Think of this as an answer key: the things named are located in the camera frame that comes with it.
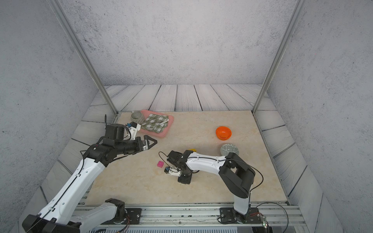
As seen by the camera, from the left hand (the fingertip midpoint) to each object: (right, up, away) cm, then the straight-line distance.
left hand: (153, 143), depth 72 cm
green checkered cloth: (-11, +11, +41) cm, 44 cm away
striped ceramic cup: (-23, +14, +42) cm, 50 cm away
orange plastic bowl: (+42, +3, +32) cm, 52 cm away
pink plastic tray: (-1, +3, +36) cm, 36 cm away
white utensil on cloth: (-1, +12, +41) cm, 43 cm away
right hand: (+16, -22, +12) cm, 30 cm away
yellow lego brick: (+20, -8, +27) cm, 35 cm away
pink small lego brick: (-1, -15, +19) cm, 24 cm away
